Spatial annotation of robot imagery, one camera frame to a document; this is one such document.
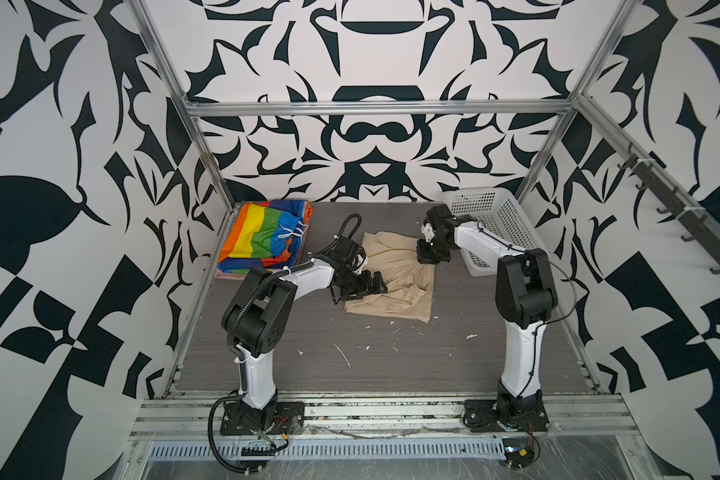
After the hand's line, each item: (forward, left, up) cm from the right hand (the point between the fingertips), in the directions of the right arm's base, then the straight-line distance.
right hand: (423, 255), depth 99 cm
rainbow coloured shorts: (+7, +52, +3) cm, 53 cm away
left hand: (-11, +15, 0) cm, 19 cm away
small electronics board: (-52, -16, -7) cm, 55 cm away
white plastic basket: (+22, -32, -4) cm, 39 cm away
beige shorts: (-10, +5, -1) cm, 11 cm away
